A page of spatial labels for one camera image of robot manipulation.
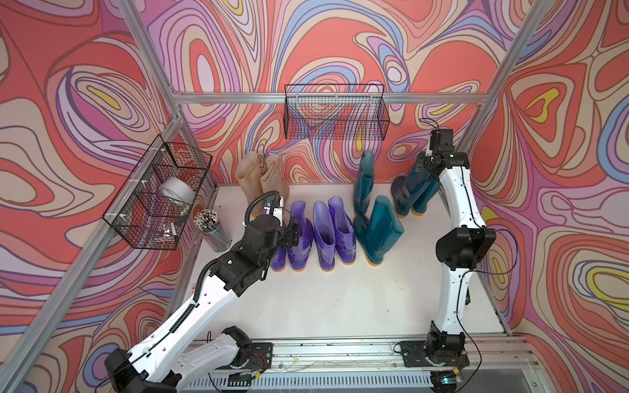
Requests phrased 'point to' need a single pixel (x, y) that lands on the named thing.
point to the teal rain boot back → (364, 182)
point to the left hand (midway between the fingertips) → (289, 219)
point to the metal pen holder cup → (214, 232)
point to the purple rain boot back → (345, 237)
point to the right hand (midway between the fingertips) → (427, 168)
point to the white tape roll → (178, 189)
